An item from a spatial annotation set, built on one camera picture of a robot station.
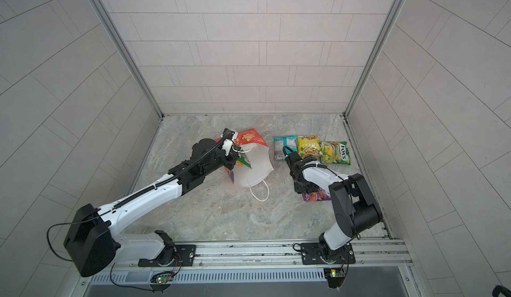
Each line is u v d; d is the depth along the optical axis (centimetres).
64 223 38
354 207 43
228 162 65
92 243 38
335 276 68
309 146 98
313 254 71
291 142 101
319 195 83
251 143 82
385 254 72
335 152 96
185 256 71
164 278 64
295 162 69
